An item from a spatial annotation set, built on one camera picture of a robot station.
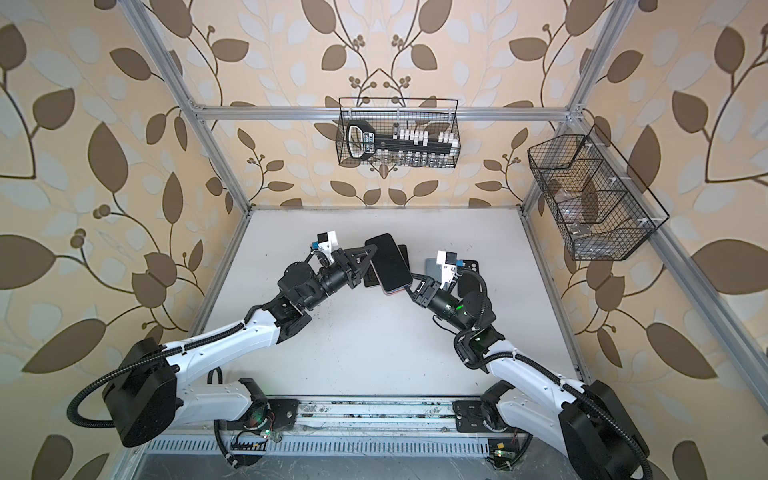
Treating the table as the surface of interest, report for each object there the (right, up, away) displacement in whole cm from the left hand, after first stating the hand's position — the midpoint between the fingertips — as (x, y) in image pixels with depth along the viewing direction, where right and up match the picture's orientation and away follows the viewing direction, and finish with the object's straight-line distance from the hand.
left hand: (379, 248), depth 66 cm
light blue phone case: (+17, -9, +39) cm, 43 cm away
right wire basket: (+55, +9, +7) cm, 56 cm away
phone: (+2, -4, +2) cm, 5 cm away
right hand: (+4, -7, +1) cm, 8 cm away
